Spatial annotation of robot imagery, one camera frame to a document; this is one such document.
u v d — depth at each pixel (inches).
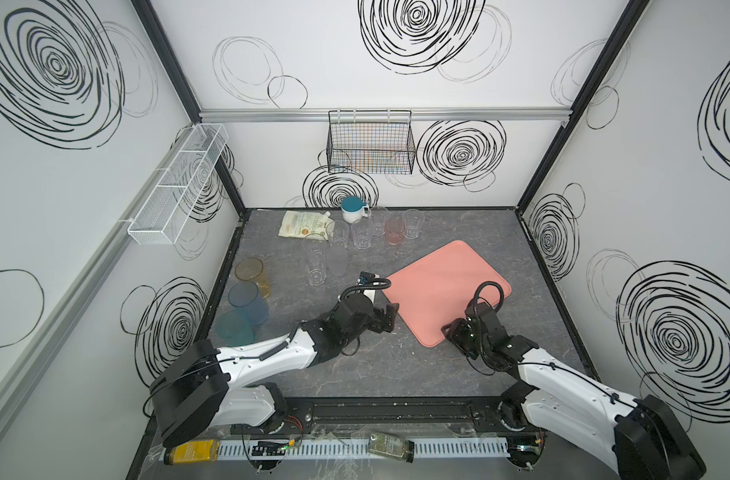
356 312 23.3
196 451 26.2
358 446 27.8
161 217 28.4
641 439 15.9
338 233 42.8
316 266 40.1
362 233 44.0
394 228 42.7
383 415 29.7
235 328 34.2
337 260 40.5
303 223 45.3
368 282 27.0
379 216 45.2
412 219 44.0
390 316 27.9
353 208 44.1
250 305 31.7
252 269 42.2
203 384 16.1
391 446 26.2
